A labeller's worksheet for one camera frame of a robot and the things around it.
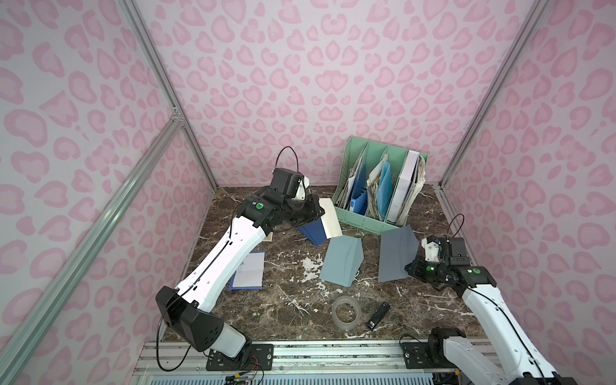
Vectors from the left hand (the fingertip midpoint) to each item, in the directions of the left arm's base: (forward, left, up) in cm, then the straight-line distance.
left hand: (328, 207), depth 70 cm
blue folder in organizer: (+18, -22, -13) cm, 32 cm away
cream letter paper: (+9, +24, -32) cm, 41 cm away
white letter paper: (-5, +29, -33) cm, 44 cm away
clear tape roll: (-20, -6, -32) cm, 38 cm away
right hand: (-9, -26, -20) cm, 34 cm away
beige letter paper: (-1, -1, -5) cm, 5 cm away
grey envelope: (-2, -26, -22) cm, 34 cm away
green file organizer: (+20, -12, -17) cm, 29 cm away
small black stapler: (-22, -16, -29) cm, 40 cm away
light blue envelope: (+1, -7, -33) cm, 33 cm away
